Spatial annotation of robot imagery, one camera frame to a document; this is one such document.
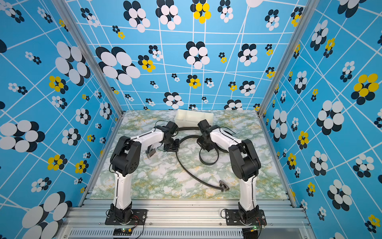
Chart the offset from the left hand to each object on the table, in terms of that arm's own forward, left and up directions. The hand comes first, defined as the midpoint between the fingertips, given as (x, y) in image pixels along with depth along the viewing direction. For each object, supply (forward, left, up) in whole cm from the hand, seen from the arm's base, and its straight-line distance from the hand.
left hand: (180, 149), depth 98 cm
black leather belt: (-24, -26, 0) cm, 35 cm away
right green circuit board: (-44, -39, 0) cm, 58 cm away
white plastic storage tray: (+29, -5, -1) cm, 29 cm away
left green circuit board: (-45, +25, -4) cm, 52 cm away
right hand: (+1, -14, +3) cm, 15 cm away
